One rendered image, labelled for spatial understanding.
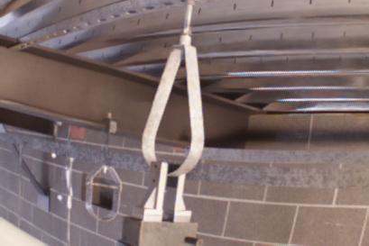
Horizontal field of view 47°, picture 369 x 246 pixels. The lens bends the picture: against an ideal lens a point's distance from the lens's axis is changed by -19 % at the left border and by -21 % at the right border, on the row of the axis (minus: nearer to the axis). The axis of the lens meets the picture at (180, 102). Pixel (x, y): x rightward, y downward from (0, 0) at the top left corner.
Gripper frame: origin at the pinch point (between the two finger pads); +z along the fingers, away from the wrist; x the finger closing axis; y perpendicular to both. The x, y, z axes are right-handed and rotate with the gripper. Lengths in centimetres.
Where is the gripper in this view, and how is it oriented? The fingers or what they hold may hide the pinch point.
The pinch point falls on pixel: (167, 175)
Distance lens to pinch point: 81.3
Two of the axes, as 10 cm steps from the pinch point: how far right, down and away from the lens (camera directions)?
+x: -6.9, -1.9, -6.9
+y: 7.1, 0.0, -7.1
